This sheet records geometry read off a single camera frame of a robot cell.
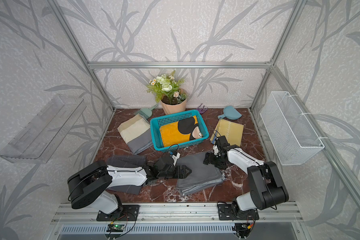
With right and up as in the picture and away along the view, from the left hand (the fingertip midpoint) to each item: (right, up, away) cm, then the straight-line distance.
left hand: (187, 174), depth 83 cm
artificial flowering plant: (-13, +50, +6) cm, 52 cm away
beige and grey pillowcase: (-35, +21, +20) cm, 46 cm away
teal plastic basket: (-21, +29, +19) cm, 40 cm away
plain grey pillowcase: (+9, -2, +2) cm, 9 cm away
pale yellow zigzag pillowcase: (+32, +22, +23) cm, 45 cm away
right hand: (+13, +4, +7) cm, 16 cm away
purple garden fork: (+11, +38, +37) cm, 54 cm away
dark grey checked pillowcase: (-35, +5, +8) cm, 37 cm away
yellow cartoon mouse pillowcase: (-2, +24, +22) cm, 32 cm away
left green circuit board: (-34, -22, -12) cm, 42 cm away
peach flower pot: (-10, +38, +20) cm, 44 cm away
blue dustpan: (+34, +36, +35) cm, 61 cm away
